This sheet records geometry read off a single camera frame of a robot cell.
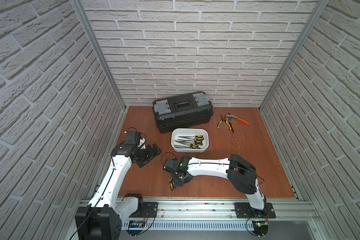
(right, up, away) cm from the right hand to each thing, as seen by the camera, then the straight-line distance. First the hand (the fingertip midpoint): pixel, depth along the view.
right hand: (181, 181), depth 84 cm
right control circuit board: (+39, -17, -14) cm, 44 cm away
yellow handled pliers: (+33, +35, +28) cm, 56 cm away
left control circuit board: (-22, -18, -13) cm, 31 cm away
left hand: (-13, +17, -5) cm, 22 cm away
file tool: (+10, +24, +17) cm, 31 cm away
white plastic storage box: (-4, +27, +15) cm, 31 cm away
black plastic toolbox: (0, +40, +11) cm, 42 cm away
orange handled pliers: (+37, +33, +26) cm, 56 cm away
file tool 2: (+8, +21, +16) cm, 27 cm away
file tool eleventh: (+5, +19, +13) cm, 23 cm away
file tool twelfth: (+1, +18, +12) cm, 21 cm away
